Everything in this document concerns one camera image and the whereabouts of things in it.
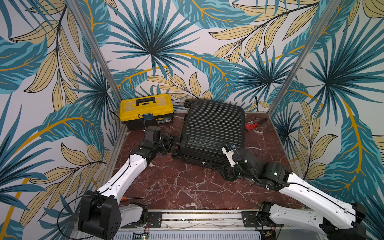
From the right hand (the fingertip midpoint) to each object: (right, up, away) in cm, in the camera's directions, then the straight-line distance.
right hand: (222, 167), depth 70 cm
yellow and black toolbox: (-50, +28, +29) cm, 64 cm away
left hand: (-22, +12, +11) cm, 27 cm away
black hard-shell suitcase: (-4, +19, +14) cm, 24 cm away
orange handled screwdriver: (-49, -19, +9) cm, 53 cm away
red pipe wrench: (+28, +19, +41) cm, 53 cm away
